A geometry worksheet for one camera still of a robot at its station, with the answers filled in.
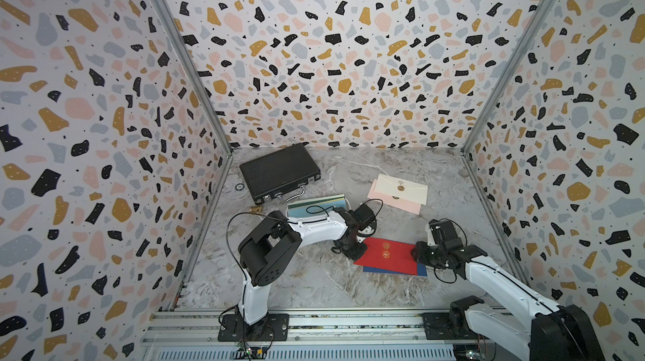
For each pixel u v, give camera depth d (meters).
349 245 0.78
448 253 0.66
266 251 0.48
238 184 1.08
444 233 0.69
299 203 0.95
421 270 0.85
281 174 1.06
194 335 0.74
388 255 0.88
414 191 1.07
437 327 0.73
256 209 1.00
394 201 1.04
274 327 0.73
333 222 0.61
